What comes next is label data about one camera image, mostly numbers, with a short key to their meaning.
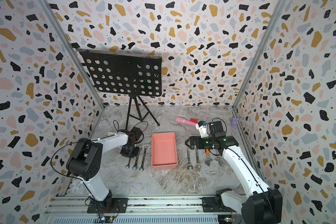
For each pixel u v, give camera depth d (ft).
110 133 3.34
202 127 2.36
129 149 2.57
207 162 3.00
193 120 3.71
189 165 2.94
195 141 2.25
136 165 2.88
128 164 2.93
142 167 2.88
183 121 3.58
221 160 1.77
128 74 2.45
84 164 1.58
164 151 3.14
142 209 2.40
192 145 2.27
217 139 1.95
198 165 2.88
